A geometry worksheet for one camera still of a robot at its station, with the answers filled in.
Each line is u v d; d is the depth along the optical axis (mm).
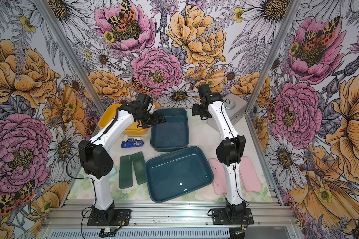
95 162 511
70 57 887
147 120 756
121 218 733
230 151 573
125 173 889
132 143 994
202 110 793
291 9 724
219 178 814
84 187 845
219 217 731
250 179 852
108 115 1159
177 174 960
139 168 894
